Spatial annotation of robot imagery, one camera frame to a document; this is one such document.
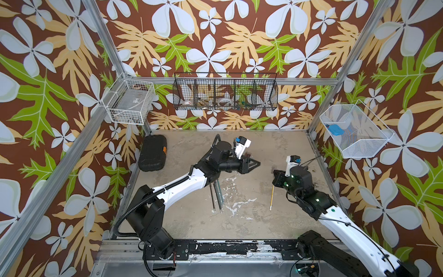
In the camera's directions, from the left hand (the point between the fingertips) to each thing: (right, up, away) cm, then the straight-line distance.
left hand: (258, 160), depth 72 cm
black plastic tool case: (-57, +2, +29) cm, 64 cm away
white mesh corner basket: (+50, +14, +11) cm, 53 cm away
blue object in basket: (+42, +15, +13) cm, 47 cm away
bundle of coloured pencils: (-17, -21, +18) cm, 32 cm away
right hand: (+7, -5, +6) cm, 11 cm away
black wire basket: (-15, +38, +24) cm, 47 cm away
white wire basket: (-62, +29, +14) cm, 70 cm away
